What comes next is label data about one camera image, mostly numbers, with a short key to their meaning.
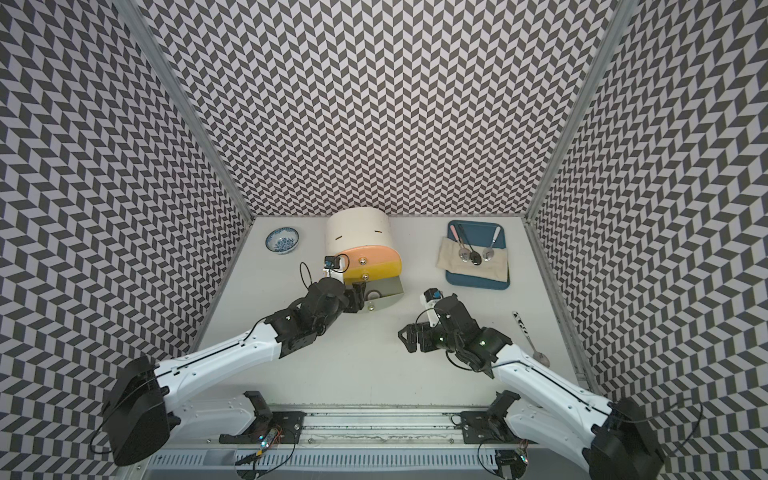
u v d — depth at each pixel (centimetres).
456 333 59
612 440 39
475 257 106
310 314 59
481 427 72
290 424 73
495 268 102
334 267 69
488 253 105
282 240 109
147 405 39
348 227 88
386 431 74
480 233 115
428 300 72
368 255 81
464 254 106
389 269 90
